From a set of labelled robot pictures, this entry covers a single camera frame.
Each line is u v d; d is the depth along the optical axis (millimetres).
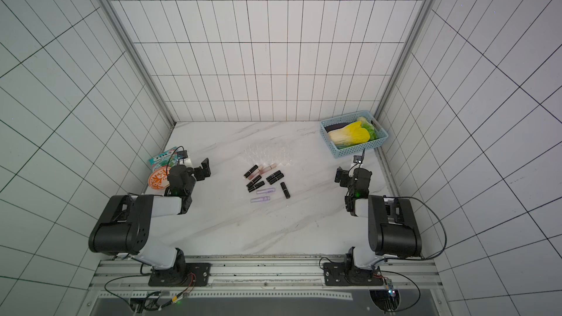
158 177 949
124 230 450
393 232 443
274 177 965
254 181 949
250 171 977
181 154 786
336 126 1117
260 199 899
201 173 838
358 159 812
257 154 1035
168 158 1029
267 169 1004
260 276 743
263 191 925
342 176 856
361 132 1055
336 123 1138
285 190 923
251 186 942
